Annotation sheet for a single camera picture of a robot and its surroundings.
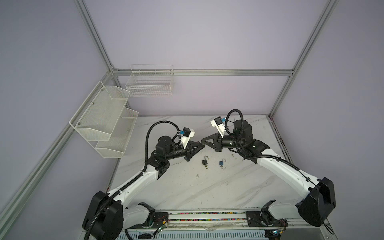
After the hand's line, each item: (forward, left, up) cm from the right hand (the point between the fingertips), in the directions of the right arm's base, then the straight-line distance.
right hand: (202, 141), depth 68 cm
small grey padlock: (+5, -2, -30) cm, 30 cm away
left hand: (-1, -1, -3) cm, 3 cm away
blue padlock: (+4, -12, -30) cm, 32 cm away
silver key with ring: (-4, +3, -30) cm, 30 cm away
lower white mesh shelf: (+1, +46, -8) cm, 46 cm away
